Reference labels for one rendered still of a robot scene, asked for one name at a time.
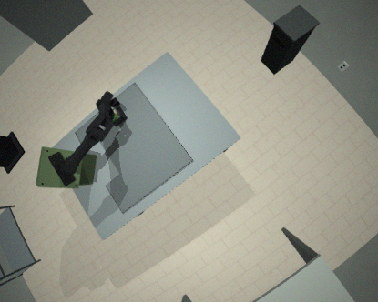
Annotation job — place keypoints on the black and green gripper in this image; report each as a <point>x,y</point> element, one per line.
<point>112,116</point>

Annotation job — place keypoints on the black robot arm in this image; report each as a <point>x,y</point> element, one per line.
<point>66,168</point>

